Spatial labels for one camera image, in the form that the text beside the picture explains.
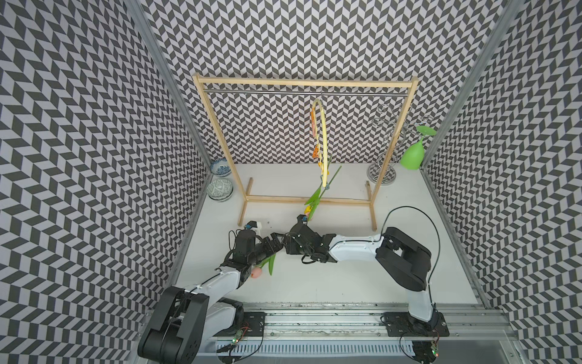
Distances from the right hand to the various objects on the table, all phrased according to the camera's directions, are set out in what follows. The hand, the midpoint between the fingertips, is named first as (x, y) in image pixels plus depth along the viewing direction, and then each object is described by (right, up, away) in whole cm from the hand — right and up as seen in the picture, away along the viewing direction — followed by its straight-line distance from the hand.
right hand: (289, 245), depth 90 cm
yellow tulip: (+9, +17, -7) cm, 20 cm away
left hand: (-3, +2, -2) cm, 5 cm away
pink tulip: (-12, -8, -7) cm, 16 cm away
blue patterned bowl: (-37, +33, +24) cm, 55 cm away
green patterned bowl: (-34, +22, +16) cm, 43 cm away
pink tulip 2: (+7, +13, -5) cm, 16 cm away
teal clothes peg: (+13, +24, -19) cm, 33 cm away
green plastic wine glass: (+49, +36, -1) cm, 61 cm away
